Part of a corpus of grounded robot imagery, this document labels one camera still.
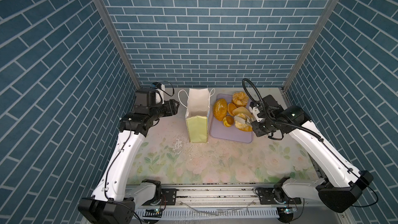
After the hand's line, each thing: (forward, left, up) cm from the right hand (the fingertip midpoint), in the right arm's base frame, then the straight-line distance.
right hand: (254, 126), depth 72 cm
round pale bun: (+5, +3, -9) cm, 11 cm away
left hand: (+4, +38, +8) cm, 39 cm away
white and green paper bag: (+2, +28, +2) cm, 28 cm away
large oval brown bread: (+23, +16, -18) cm, 33 cm away
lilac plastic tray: (+8, +8, -24) cm, 26 cm away
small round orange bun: (+25, +9, -18) cm, 32 cm away
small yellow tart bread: (+13, +11, -17) cm, 24 cm away
